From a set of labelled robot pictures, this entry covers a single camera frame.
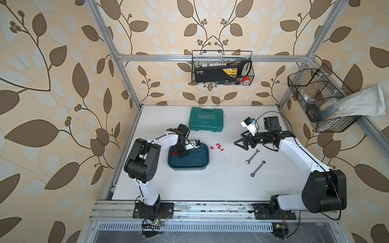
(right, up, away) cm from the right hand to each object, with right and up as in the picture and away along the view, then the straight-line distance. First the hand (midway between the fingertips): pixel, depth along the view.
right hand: (239, 138), depth 84 cm
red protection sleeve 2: (-10, -8, +14) cm, 19 cm away
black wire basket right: (+42, +25, -3) cm, 49 cm away
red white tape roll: (+5, +33, +3) cm, 33 cm away
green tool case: (-16, +11, +24) cm, 31 cm away
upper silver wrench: (+7, -15, +8) cm, 18 cm away
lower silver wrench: (+8, -21, +3) cm, 23 cm away
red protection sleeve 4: (-15, -8, +13) cm, 21 cm away
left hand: (-32, -9, +11) cm, 35 cm away
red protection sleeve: (-11, -6, +15) cm, 20 cm away
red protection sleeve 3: (-8, -9, +13) cm, 18 cm away
